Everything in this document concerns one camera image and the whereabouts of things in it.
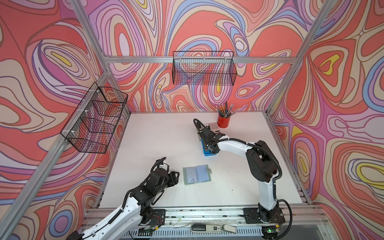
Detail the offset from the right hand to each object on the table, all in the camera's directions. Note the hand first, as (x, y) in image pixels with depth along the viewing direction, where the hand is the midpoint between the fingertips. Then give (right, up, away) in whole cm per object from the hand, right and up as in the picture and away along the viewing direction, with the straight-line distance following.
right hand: (213, 146), depth 97 cm
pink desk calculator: (+2, +13, +11) cm, 17 cm away
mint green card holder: (-11, -15, -11) cm, 21 cm away
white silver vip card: (-14, -15, -11) cm, 24 cm away
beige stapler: (-10, +7, -17) cm, 21 cm away
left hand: (-21, -13, -15) cm, 29 cm away
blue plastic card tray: (-4, -4, -3) cm, 6 cm away
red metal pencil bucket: (+9, +17, +9) cm, 21 cm away
